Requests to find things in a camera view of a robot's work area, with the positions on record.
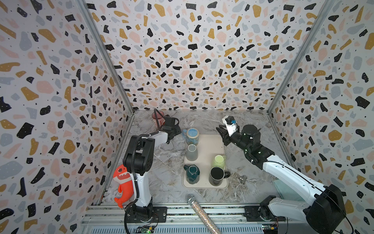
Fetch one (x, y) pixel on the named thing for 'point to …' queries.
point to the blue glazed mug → (192, 135)
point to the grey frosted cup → (192, 152)
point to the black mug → (217, 174)
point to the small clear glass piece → (242, 179)
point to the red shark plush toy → (123, 179)
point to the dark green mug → (192, 173)
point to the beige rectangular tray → (206, 164)
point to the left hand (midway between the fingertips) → (179, 128)
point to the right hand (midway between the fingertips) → (220, 126)
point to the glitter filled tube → (207, 221)
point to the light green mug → (219, 161)
